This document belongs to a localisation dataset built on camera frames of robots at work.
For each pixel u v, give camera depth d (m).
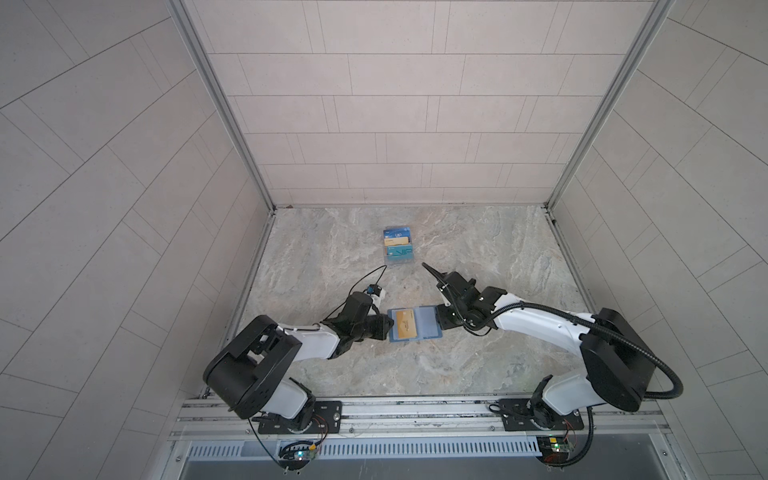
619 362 0.42
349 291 0.69
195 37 0.75
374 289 0.79
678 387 0.39
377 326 0.77
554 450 0.68
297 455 0.65
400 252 0.99
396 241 1.01
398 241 1.01
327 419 0.71
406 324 0.86
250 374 0.42
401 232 1.02
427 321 0.86
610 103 0.87
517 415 0.70
